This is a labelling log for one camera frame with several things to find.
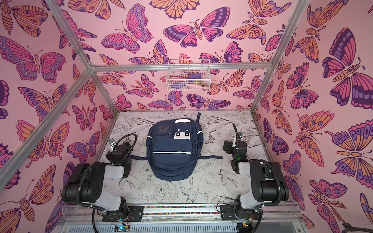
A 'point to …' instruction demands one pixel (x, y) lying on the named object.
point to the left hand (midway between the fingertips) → (119, 144)
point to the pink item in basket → (193, 86)
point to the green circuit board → (121, 228)
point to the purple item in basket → (195, 76)
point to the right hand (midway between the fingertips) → (234, 140)
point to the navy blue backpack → (174, 147)
